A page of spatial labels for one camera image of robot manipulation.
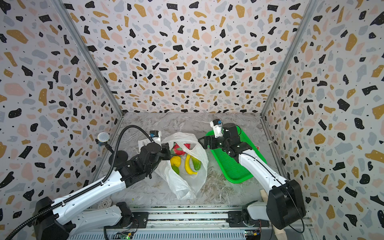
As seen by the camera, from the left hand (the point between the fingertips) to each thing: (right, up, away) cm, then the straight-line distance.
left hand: (170, 142), depth 74 cm
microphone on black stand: (-37, -12, +24) cm, 46 cm away
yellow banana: (+7, -16, +17) cm, 24 cm away
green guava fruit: (+13, -14, +16) cm, 25 cm away
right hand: (+16, +2, +5) cm, 17 cm away
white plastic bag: (+8, -21, -4) cm, 23 cm away
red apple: (+2, -7, +17) cm, 19 cm away
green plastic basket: (+35, -19, +16) cm, 43 cm away
